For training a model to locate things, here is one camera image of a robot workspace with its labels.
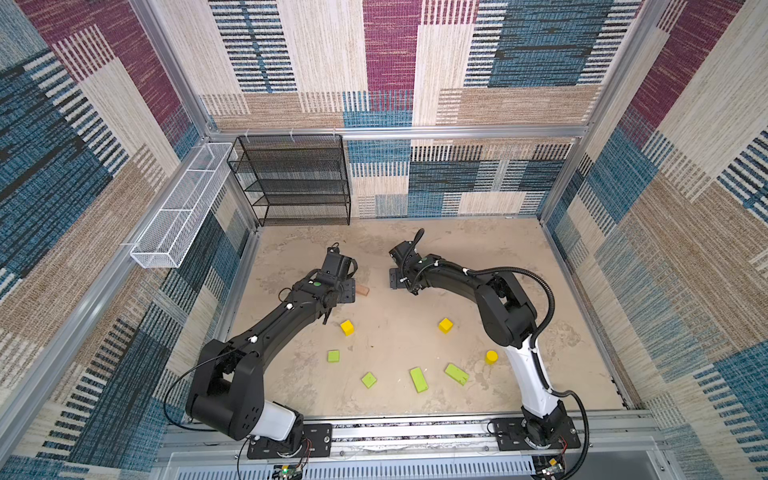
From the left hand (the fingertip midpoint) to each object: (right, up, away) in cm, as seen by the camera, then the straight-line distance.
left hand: (341, 283), depth 88 cm
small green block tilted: (+9, -26, -6) cm, 28 cm away
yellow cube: (+2, -14, +3) cm, 14 cm away
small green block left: (-2, -21, -2) cm, 21 cm away
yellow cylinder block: (+42, -20, -5) cm, 47 cm away
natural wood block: (+5, -4, +11) cm, 13 cm away
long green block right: (+32, -24, -5) cm, 41 cm away
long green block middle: (+22, -26, -6) cm, 34 cm away
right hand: (+21, -1, +14) cm, 25 cm away
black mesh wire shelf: (-19, +35, +20) cm, 45 cm away
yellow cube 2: (+31, -13, +3) cm, 34 cm away
